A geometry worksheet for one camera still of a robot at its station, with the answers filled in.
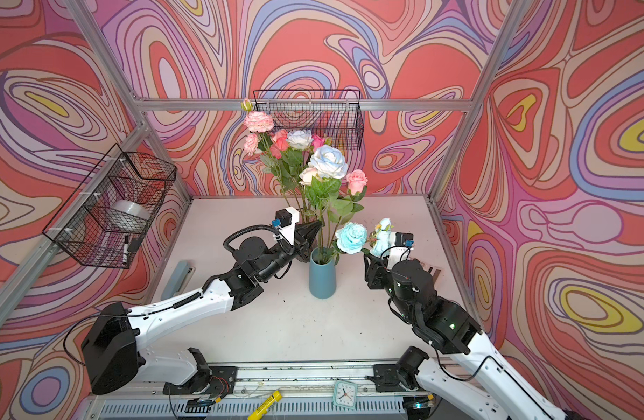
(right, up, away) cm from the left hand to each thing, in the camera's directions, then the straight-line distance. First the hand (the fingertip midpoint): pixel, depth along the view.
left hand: (322, 224), depth 66 cm
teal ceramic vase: (0, -14, +9) cm, 17 cm away
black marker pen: (-55, -7, +6) cm, 56 cm away
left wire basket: (-62, +1, +6) cm, 63 cm away
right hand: (+13, -10, +1) cm, 16 cm away
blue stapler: (-50, -19, +22) cm, 58 cm away
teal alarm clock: (+6, -46, +4) cm, 47 cm away
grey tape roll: (-55, +4, +6) cm, 55 cm away
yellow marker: (-13, -47, +3) cm, 49 cm away
